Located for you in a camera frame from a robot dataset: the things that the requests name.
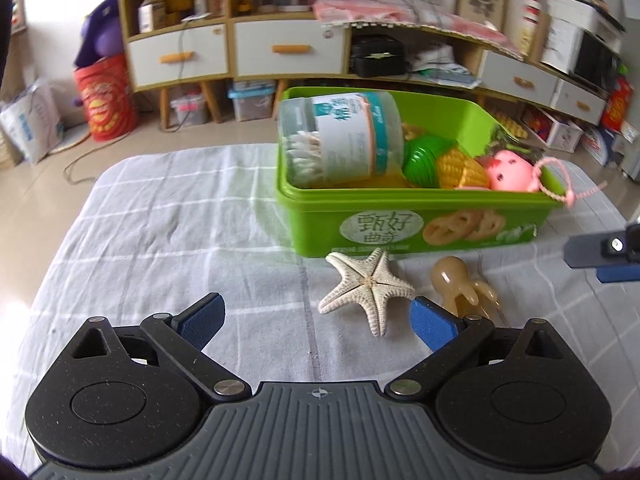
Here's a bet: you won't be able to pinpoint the toy corn with green husk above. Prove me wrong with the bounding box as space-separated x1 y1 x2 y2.
402 134 490 190

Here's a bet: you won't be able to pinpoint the yellow egg tray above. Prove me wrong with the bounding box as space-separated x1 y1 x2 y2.
486 106 529 140

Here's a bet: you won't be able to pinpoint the cotton swab jar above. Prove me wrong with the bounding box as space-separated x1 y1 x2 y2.
278 91 405 188

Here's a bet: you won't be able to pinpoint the clear storage bin pink contents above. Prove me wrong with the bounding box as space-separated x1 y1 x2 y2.
169 90 208 128

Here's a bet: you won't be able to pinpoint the pink pig toy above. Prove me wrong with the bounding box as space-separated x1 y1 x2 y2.
479 148 609 209

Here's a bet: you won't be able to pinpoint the red cartoon bucket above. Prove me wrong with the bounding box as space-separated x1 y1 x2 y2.
74 54 139 142

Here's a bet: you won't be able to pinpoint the grey checked tablecloth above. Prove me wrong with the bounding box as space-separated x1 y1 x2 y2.
1 144 639 471

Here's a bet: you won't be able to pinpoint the tan rubber hand toy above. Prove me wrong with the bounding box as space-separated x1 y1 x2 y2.
431 256 500 323
401 122 426 142

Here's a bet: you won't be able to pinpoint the white paper shopping bag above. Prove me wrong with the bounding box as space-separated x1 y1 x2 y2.
1 78 64 165

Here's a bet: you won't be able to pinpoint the black case on shelf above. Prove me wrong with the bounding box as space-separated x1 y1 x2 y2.
349 35 407 78

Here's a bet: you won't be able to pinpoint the white starfish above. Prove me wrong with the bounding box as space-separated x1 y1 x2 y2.
318 248 416 337

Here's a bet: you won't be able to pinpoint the yellow toy pot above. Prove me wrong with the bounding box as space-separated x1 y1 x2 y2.
368 174 413 188

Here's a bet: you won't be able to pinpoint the pink lace cloth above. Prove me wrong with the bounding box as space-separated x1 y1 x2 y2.
311 0 524 61

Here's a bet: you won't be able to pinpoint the microwave oven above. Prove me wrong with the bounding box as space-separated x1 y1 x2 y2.
540 0 626 93

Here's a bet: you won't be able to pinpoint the green plastic cookie box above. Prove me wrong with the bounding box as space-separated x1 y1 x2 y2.
276 87 564 257

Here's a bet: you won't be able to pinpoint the clear storage bin blue lid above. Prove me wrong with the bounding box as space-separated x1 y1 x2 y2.
228 80 277 122

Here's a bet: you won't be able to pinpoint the purple plush toy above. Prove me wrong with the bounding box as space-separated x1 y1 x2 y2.
74 0 124 68

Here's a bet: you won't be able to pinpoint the wooden cabinet with white drawers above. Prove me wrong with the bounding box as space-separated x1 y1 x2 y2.
118 0 606 125

